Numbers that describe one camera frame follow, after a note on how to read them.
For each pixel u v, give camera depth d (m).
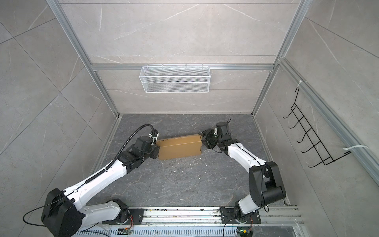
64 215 0.39
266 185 0.44
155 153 0.73
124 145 0.55
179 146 0.84
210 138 0.78
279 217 0.75
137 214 0.75
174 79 1.01
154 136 0.70
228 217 0.73
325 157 0.58
